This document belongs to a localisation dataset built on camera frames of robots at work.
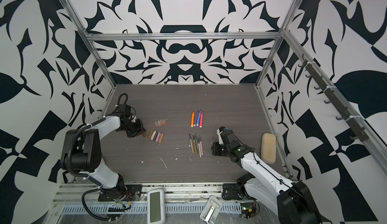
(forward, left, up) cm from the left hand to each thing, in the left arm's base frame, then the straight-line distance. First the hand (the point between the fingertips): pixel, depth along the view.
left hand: (145, 128), depth 93 cm
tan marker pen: (-5, -27, -4) cm, 28 cm away
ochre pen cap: (-2, -2, -3) cm, 5 cm away
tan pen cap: (-5, -9, -3) cm, 11 cm away
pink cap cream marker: (-12, -32, -4) cm, 34 cm away
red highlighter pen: (+6, -34, -2) cm, 35 cm away
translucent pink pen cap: (+5, -9, -3) cm, 11 cm away
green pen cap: (-4, -6, -4) cm, 8 cm away
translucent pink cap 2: (+5, -5, -4) cm, 8 cm away
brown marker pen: (-10, -40, -2) cm, 41 cm away
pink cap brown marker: (-6, -29, -3) cm, 30 cm away
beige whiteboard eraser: (-15, -70, 0) cm, 72 cm away
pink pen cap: (-5, -8, -3) cm, 10 cm away
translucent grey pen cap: (+5, -7, -3) cm, 9 cm away
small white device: (-41, -36, -1) cm, 55 cm away
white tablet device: (-39, -11, +1) cm, 41 cm away
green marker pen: (-10, -31, -3) cm, 32 cm away
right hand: (-13, -39, +1) cm, 41 cm away
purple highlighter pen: (+8, -31, -3) cm, 32 cm away
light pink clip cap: (-3, -4, -4) cm, 6 cm away
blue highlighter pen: (+8, -33, -3) cm, 34 cm away
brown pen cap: (-4, 0, 0) cm, 4 cm away
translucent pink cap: (+5, -11, -4) cm, 13 cm away
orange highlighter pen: (+7, -29, -2) cm, 30 cm away
